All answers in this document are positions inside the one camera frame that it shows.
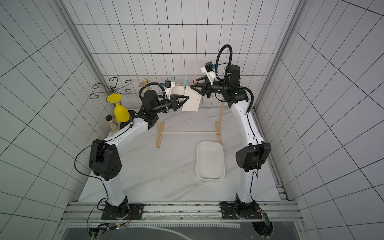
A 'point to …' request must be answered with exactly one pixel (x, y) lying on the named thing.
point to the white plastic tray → (210, 162)
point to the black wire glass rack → (111, 90)
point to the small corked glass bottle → (112, 123)
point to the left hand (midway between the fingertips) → (188, 99)
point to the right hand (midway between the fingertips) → (196, 80)
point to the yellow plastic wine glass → (121, 114)
